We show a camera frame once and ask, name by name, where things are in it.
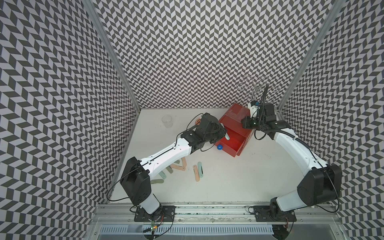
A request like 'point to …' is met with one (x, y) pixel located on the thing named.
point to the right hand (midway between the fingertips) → (241, 123)
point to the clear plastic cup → (167, 120)
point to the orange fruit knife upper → (184, 161)
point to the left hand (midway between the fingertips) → (228, 131)
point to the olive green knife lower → (156, 181)
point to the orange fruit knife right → (197, 175)
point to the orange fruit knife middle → (177, 167)
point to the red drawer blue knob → (220, 147)
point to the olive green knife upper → (177, 161)
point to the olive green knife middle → (169, 169)
